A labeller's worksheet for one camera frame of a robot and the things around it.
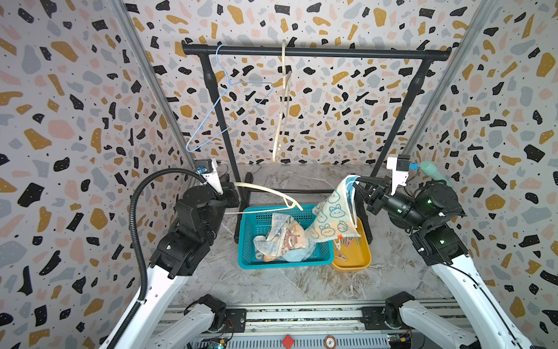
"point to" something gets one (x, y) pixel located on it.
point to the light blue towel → (297, 255)
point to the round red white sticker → (330, 342)
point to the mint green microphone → (431, 169)
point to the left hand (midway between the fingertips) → (231, 175)
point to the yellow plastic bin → (358, 255)
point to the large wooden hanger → (291, 204)
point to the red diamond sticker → (288, 342)
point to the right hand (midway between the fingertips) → (355, 182)
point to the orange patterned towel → (296, 238)
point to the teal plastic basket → (255, 221)
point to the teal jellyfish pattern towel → (335, 217)
